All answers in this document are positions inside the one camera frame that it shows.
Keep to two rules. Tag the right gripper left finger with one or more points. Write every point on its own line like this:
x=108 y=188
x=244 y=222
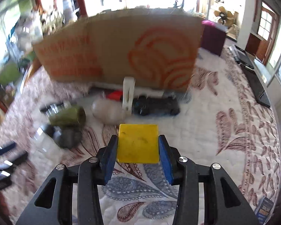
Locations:
x=52 y=203

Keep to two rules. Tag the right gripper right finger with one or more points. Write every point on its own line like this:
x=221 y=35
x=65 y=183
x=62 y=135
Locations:
x=223 y=201

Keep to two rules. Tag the yellow block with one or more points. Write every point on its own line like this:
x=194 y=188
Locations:
x=138 y=144

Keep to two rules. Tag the blue book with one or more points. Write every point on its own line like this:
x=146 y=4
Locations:
x=263 y=209

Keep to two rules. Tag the clear plastic wrapper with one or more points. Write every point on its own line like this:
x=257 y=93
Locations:
x=44 y=142

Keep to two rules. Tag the dark grey roll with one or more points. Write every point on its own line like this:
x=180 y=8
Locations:
x=67 y=137

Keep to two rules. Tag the paisley quilted bedspread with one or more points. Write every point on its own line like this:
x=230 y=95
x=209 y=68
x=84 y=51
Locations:
x=219 y=122

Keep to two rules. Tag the olive green roll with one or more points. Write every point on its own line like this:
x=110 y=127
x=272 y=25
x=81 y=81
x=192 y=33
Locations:
x=74 y=116

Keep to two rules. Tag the beige egg-shaped object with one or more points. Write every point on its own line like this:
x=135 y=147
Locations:
x=109 y=112

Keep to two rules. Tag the black laptop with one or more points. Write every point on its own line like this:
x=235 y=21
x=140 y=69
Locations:
x=256 y=86

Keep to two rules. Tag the red small object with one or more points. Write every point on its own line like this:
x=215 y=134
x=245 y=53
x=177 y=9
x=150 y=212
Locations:
x=116 y=95

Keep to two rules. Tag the black rectangular case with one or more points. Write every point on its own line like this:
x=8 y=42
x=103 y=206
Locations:
x=144 y=105

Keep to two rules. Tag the white plastic clip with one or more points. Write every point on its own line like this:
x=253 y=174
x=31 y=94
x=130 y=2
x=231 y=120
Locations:
x=128 y=94

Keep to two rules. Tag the brown wooden door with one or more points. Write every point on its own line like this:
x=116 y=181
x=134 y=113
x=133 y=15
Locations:
x=264 y=31

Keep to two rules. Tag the cardboard box orange print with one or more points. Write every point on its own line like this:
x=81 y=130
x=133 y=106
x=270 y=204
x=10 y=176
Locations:
x=157 y=47

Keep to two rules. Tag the purple box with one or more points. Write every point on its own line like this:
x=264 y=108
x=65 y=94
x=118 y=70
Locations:
x=213 y=37

